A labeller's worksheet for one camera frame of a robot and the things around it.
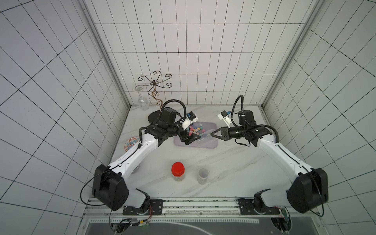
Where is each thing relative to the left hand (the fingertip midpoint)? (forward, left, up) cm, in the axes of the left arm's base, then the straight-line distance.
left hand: (192, 131), depth 76 cm
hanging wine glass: (+24, +32, -1) cm, 40 cm away
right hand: (0, -11, 0) cm, 11 cm away
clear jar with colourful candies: (+1, -7, -5) cm, 9 cm away
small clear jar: (-17, -6, -16) cm, 24 cm away
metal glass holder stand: (+30, +23, +8) cm, 39 cm away
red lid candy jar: (-17, +8, -12) cm, 22 cm away
